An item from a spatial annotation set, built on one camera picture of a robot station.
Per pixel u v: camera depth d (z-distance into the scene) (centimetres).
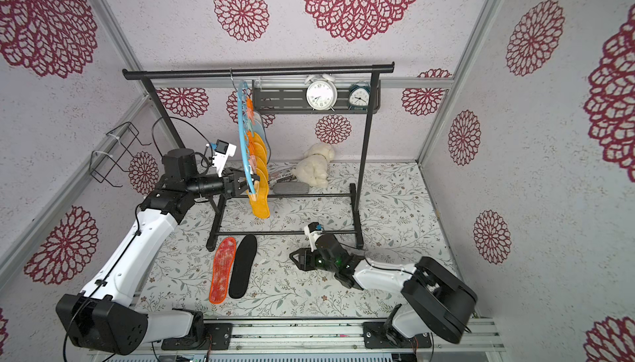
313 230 76
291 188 106
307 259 73
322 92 88
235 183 64
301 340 73
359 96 90
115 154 78
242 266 88
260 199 88
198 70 55
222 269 87
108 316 38
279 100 95
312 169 105
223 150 62
